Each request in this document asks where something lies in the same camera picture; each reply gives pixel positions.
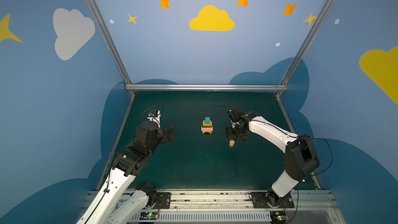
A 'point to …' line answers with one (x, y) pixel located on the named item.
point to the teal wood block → (207, 120)
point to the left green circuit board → (148, 215)
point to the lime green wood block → (204, 123)
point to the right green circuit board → (279, 217)
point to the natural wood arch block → (210, 131)
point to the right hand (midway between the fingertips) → (232, 136)
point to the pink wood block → (207, 128)
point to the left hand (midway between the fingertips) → (166, 125)
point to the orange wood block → (207, 125)
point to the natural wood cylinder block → (231, 142)
